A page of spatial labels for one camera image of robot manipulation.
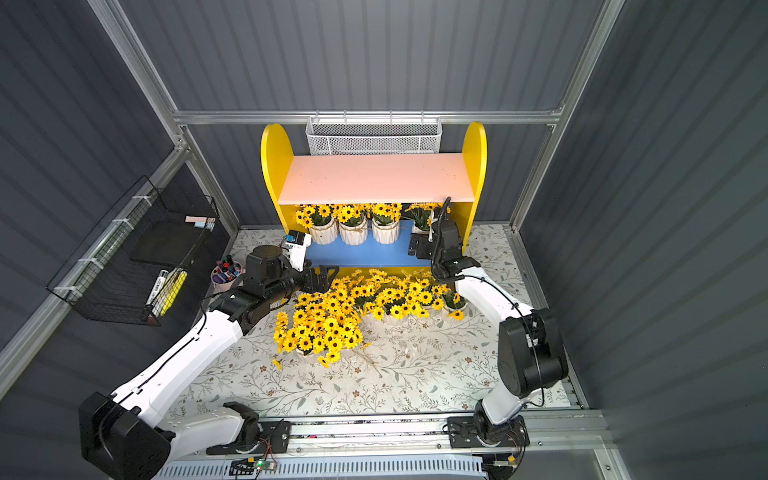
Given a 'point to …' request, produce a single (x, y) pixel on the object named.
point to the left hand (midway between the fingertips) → (322, 264)
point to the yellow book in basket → (166, 291)
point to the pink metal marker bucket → (224, 274)
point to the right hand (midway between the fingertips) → (430, 235)
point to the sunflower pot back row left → (321, 221)
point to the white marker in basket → (158, 286)
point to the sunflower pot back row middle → (352, 225)
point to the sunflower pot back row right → (386, 223)
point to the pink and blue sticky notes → (201, 222)
